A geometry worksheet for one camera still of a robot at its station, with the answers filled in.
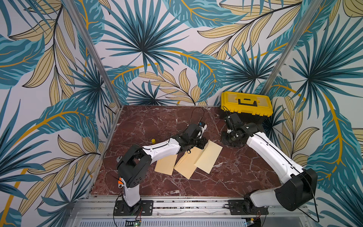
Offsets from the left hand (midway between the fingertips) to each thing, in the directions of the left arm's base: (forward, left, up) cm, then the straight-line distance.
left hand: (206, 142), depth 85 cm
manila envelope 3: (-6, -2, -12) cm, 13 cm away
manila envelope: (-10, +24, -12) cm, 29 cm away
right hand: (-1, -10, +4) cm, 10 cm away
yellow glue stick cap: (+7, +34, -11) cm, 37 cm away
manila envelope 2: (-9, +12, -12) cm, 19 cm away
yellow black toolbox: (+26, -34, +4) cm, 43 cm away
